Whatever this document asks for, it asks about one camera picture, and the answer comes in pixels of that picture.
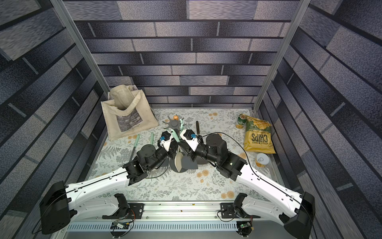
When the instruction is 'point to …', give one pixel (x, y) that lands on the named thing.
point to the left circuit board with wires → (119, 228)
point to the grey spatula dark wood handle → (197, 127)
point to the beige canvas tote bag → (127, 111)
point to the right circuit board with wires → (244, 228)
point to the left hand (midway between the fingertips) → (179, 137)
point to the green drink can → (241, 119)
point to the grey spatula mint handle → (135, 146)
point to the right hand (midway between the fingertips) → (178, 139)
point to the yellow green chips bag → (258, 137)
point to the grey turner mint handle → (187, 162)
